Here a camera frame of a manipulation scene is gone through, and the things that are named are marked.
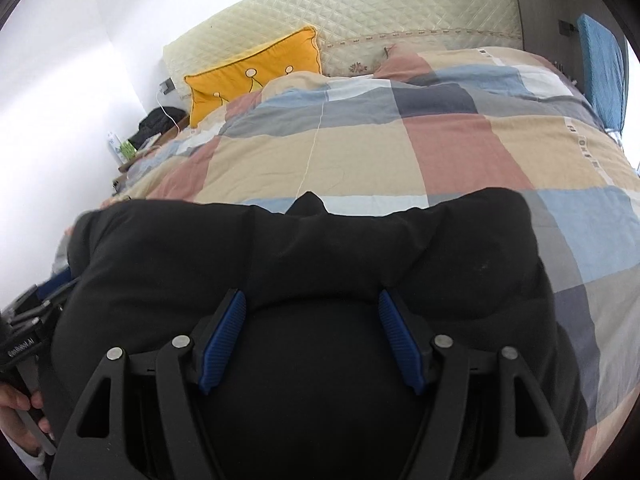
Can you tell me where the cream quilted headboard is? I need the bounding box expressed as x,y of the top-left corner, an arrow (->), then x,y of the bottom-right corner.
162,0 -> 523,106

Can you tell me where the white charger cable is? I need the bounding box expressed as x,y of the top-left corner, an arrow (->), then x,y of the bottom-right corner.
156,91 -> 183,133

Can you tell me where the person's left hand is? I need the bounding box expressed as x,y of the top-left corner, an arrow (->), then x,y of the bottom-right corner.
0,384 -> 55,457

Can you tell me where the patchwork checked quilt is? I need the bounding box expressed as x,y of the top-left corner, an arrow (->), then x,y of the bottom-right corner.
65,45 -> 640,441

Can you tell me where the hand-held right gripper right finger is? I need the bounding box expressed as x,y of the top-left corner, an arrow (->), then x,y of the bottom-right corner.
378,288 -> 576,480

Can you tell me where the yellow crown print pillow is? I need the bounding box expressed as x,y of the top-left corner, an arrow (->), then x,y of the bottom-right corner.
183,26 -> 322,128

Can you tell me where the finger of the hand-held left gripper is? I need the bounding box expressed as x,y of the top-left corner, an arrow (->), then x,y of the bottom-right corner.
39,266 -> 77,305

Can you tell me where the wooden nightstand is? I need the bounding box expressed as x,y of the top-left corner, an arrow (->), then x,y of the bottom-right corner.
117,115 -> 193,171

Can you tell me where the cream floral pillow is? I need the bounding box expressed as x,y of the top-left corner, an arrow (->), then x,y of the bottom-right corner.
320,42 -> 396,78

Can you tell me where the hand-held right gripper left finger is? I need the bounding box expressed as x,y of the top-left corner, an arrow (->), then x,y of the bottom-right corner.
50,289 -> 247,480

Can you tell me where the blue towel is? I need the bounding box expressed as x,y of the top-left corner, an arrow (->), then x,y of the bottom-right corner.
576,13 -> 626,133

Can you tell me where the black bag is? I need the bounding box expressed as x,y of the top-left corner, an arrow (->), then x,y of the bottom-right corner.
127,106 -> 187,147

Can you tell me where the black puffer jacket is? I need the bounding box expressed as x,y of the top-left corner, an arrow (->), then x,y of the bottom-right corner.
37,187 -> 588,480

